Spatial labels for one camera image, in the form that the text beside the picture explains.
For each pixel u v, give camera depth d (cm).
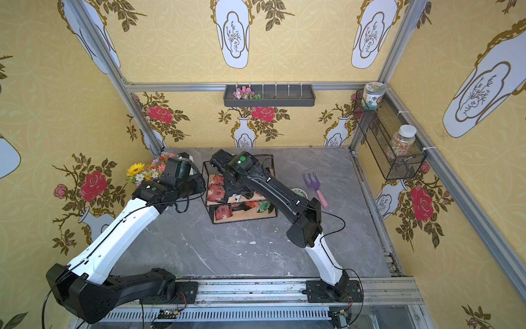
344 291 66
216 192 83
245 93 88
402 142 65
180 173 57
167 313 73
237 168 54
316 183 106
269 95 92
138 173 85
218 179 86
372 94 84
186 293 73
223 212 93
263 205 94
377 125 100
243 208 95
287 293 75
